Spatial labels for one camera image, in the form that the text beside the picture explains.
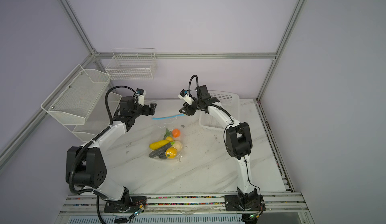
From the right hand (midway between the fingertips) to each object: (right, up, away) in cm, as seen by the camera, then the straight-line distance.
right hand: (181, 106), depth 91 cm
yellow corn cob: (-15, -23, -5) cm, 28 cm away
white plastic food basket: (+35, +4, +22) cm, 42 cm away
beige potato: (-2, -24, -3) cm, 24 cm away
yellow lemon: (-5, -27, -9) cm, 28 cm away
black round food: (-10, -28, -7) cm, 31 cm away
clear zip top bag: (-13, -14, +12) cm, 22 cm away
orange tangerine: (-4, -17, +5) cm, 18 cm away
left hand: (-20, +2, -2) cm, 20 cm away
